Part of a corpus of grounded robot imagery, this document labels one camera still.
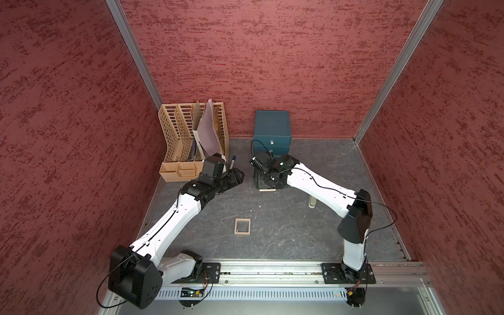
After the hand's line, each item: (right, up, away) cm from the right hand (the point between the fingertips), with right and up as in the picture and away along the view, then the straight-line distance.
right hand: (266, 186), depth 81 cm
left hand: (-12, +3, -2) cm, 12 cm away
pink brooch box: (-11, -19, +4) cm, 22 cm away
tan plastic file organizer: (-45, +14, +25) cm, 53 cm away
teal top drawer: (+4, +21, +13) cm, 25 cm away
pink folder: (-28, +24, +11) cm, 38 cm away
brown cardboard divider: (-34, +34, +13) cm, 49 cm away
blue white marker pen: (-18, +9, +28) cm, 35 cm away
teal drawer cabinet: (+3, +25, +15) cm, 29 cm away
